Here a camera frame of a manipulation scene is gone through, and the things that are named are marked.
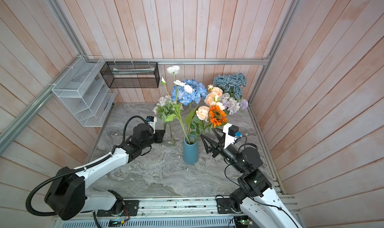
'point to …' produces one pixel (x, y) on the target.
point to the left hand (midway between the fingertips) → (165, 133)
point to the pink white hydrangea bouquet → (232, 105)
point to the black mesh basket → (131, 74)
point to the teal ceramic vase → (190, 149)
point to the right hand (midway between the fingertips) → (207, 132)
